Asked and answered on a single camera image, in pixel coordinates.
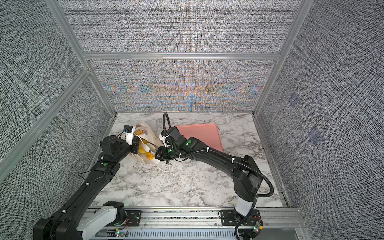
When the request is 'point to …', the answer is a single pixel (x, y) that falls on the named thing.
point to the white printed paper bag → (145, 131)
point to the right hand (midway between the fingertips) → (157, 156)
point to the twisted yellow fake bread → (149, 156)
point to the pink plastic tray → (208, 133)
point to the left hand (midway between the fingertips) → (139, 136)
